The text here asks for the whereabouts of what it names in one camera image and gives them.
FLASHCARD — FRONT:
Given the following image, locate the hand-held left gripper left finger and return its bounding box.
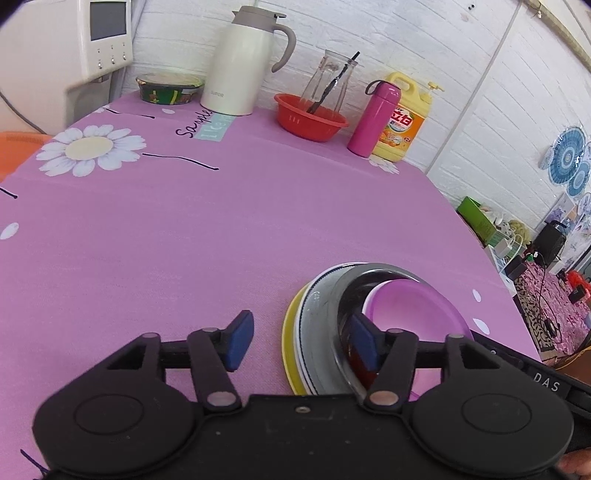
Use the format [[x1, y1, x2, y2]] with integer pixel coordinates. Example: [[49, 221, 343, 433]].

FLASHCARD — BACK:
[[106, 310, 256, 412]]

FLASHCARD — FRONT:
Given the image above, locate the white thermal jug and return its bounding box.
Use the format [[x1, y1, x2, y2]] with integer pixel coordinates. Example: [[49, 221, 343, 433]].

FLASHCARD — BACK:
[[200, 6, 297, 116]]

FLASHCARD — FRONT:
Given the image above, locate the stainless steel bowl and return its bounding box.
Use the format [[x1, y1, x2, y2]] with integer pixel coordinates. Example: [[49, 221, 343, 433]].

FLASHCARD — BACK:
[[308, 262, 437, 398]]

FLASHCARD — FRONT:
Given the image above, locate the leopard print cloth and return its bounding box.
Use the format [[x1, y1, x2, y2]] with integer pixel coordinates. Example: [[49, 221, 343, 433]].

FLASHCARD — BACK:
[[515, 277, 561, 358]]

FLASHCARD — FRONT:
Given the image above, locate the small patterned tin bowl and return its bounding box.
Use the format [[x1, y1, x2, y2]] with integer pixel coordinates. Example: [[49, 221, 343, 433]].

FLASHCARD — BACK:
[[135, 72, 205, 106]]

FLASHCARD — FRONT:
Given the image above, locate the blue round wall decoration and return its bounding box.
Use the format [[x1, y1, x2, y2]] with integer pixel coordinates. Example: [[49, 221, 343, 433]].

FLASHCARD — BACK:
[[538, 127, 591, 199]]

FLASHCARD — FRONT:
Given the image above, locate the white plate with dark rim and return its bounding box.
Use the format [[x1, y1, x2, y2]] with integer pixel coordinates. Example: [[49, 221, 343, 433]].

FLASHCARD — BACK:
[[295, 262, 370, 396]]

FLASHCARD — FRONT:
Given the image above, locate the person's right hand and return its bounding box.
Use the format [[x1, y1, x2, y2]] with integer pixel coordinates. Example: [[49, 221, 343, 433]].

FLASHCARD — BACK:
[[556, 455, 591, 480]]

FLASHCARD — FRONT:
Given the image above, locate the red plastic object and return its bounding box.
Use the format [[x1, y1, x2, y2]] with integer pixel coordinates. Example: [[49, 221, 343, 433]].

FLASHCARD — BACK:
[[566, 271, 591, 296]]

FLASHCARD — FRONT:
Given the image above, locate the red plastic basket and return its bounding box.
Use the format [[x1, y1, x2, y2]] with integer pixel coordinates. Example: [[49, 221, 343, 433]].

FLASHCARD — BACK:
[[274, 93, 350, 142]]

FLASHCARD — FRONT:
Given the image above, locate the purple plastic bowl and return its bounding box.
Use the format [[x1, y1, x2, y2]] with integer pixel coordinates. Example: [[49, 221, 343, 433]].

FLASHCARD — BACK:
[[361, 279, 475, 402]]

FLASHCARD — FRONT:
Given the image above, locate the white appliance with screen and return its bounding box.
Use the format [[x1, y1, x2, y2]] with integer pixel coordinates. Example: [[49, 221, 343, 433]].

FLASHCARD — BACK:
[[0, 0, 134, 137]]

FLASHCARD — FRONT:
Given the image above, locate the white power strip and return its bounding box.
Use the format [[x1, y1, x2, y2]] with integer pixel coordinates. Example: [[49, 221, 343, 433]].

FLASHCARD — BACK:
[[485, 242, 518, 296]]

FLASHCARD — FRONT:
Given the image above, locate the black stirring stick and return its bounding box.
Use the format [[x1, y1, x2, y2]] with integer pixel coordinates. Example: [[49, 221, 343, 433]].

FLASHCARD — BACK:
[[307, 52, 361, 114]]

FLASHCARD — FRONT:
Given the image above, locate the orange plastic basin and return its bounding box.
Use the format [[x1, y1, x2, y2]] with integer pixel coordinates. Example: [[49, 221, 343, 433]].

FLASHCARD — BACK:
[[0, 130, 51, 183]]

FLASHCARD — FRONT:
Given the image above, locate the glass pitcher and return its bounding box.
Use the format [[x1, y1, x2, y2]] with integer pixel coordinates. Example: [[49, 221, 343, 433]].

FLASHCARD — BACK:
[[300, 49, 360, 116]]

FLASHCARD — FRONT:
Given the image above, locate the green box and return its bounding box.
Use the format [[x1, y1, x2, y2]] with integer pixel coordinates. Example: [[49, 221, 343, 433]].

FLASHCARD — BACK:
[[457, 196, 502, 245]]

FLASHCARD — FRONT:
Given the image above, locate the black box device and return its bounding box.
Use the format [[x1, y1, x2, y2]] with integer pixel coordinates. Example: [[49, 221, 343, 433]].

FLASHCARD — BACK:
[[533, 220, 566, 268]]

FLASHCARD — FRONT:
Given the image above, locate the yellow plastic plate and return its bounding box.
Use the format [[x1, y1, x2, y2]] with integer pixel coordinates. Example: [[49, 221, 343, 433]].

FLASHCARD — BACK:
[[281, 295, 319, 397]]

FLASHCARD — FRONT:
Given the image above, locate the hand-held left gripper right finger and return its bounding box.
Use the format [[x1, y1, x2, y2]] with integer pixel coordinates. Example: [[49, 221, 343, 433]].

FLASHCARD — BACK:
[[348, 314, 502, 408]]

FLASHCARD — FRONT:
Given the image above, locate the pink floral tablecloth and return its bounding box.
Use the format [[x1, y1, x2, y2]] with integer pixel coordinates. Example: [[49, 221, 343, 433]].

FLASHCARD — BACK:
[[0, 90, 543, 480]]

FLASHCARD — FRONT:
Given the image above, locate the pink thermos bottle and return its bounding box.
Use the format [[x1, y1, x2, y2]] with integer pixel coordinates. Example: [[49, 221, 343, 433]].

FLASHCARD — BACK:
[[347, 79, 402, 158]]

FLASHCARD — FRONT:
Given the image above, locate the yellow detergent bottle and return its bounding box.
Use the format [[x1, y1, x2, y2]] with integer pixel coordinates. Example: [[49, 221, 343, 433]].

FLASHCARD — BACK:
[[372, 71, 438, 162]]

